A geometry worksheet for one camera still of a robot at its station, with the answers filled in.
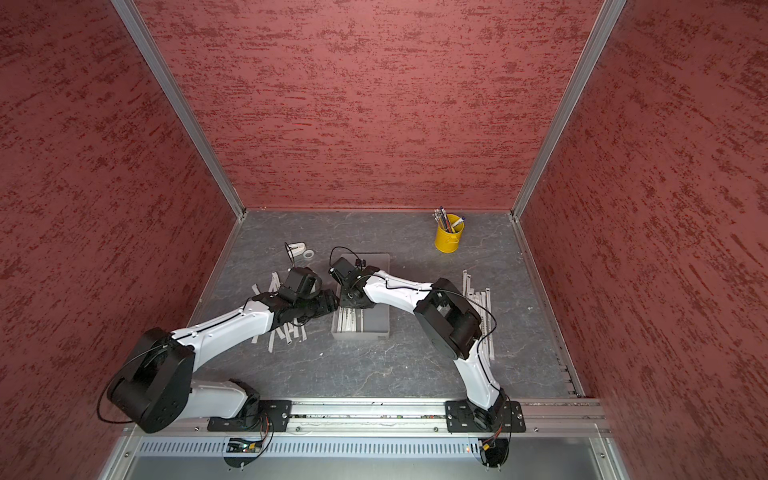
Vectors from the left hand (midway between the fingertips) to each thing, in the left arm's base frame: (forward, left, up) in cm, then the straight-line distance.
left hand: (330, 310), depth 88 cm
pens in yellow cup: (+28, -35, +12) cm, 46 cm away
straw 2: (-2, -5, -3) cm, 6 cm away
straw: (-2, -3, -3) cm, 4 cm away
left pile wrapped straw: (+9, +27, -4) cm, 29 cm away
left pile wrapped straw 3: (-5, +9, -4) cm, 11 cm away
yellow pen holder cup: (+25, -39, +2) cm, 46 cm away
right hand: (+3, -6, -3) cm, 8 cm away
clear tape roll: (+24, +12, -4) cm, 27 cm away
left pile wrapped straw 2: (+11, +21, -3) cm, 23 cm away
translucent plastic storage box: (-4, -14, +1) cm, 15 cm away
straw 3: (-2, -8, -3) cm, 9 cm away
